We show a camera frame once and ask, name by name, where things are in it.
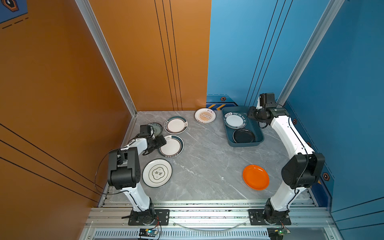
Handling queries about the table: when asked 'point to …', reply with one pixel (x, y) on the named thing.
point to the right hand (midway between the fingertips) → (249, 113)
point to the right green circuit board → (276, 233)
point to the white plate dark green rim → (175, 125)
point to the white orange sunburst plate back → (205, 115)
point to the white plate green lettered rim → (235, 120)
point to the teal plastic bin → (252, 124)
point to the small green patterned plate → (157, 129)
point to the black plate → (243, 136)
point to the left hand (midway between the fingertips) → (161, 141)
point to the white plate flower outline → (157, 173)
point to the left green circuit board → (147, 232)
